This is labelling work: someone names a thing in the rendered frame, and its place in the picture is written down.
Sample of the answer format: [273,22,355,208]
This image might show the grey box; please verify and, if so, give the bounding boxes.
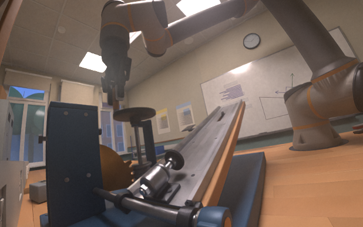
[29,181,48,204]

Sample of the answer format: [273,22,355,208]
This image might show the beige roller blind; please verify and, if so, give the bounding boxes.
[3,68,53,93]
[59,79,95,106]

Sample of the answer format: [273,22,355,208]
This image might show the yellow-topped wall poster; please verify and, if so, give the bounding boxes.
[155,108,172,135]

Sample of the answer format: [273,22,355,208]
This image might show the square ceiling light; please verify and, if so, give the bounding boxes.
[175,0,222,17]
[128,30,142,45]
[79,51,108,74]

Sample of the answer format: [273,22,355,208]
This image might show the whiteboard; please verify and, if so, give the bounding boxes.
[200,26,359,140]

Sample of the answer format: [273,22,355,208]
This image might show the tall window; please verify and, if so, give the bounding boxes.
[99,106,128,156]
[6,85,49,168]

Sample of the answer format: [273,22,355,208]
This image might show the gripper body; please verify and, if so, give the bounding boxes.
[100,37,133,82]

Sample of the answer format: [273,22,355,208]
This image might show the blue hinge end cap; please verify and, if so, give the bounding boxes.
[196,206,233,227]

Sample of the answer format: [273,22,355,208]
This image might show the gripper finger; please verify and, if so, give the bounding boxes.
[100,76,113,96]
[115,75,128,99]

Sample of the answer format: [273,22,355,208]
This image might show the black screw frame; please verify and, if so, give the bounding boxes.
[129,119,158,179]

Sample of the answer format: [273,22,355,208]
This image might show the chrome buffer with black pad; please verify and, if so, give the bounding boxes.
[138,149,186,200]

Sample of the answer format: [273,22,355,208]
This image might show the round wall clock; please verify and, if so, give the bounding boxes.
[243,32,261,50]

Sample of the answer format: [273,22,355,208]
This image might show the grey inclined board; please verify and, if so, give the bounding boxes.
[127,99,247,209]

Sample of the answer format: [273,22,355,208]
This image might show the brown handwheel knob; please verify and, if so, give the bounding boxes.
[112,88,121,112]

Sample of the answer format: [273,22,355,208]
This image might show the dark round foot plate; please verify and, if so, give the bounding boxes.
[288,138,349,152]

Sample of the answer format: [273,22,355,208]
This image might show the black handwheel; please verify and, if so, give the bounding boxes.
[112,106,157,123]

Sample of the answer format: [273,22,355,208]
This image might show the dark hinge rod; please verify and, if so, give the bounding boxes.
[92,187,205,226]

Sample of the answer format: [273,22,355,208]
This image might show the blue upright plate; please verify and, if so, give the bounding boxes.
[38,101,107,227]

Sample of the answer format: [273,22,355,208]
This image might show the blue-topped wall poster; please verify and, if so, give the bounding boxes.
[176,101,196,132]

